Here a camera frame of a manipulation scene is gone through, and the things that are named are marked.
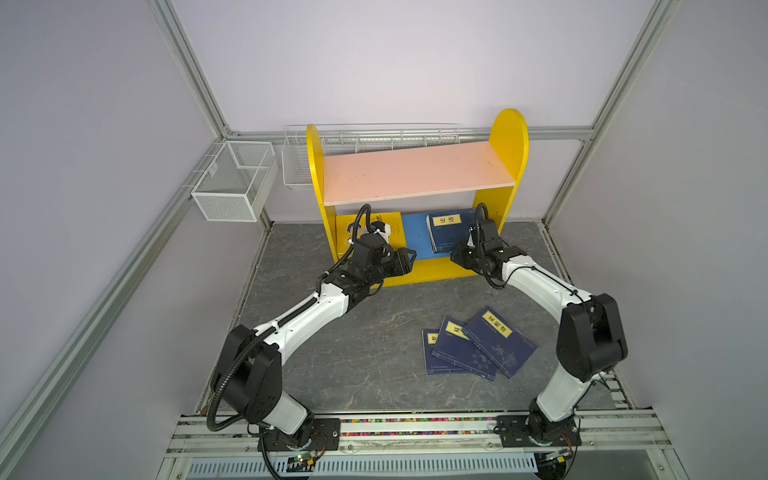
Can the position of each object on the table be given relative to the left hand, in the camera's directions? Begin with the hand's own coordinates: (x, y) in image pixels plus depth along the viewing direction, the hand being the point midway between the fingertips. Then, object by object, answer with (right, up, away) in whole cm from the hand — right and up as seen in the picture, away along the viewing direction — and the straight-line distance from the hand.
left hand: (411, 258), depth 81 cm
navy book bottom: (+13, -26, +6) cm, 30 cm away
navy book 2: (+28, -25, +6) cm, 38 cm away
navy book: (+12, +9, +13) cm, 20 cm away
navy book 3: (+7, -31, +4) cm, 31 cm away
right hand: (+13, +1, +11) cm, 17 cm away
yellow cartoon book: (-5, +12, +12) cm, 18 cm away
